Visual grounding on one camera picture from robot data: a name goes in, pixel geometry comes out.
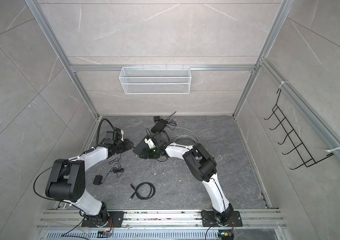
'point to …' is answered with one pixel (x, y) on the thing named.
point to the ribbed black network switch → (159, 126)
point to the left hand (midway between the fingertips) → (131, 140)
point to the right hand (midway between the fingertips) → (143, 155)
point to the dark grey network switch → (138, 148)
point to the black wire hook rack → (307, 159)
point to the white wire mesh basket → (155, 80)
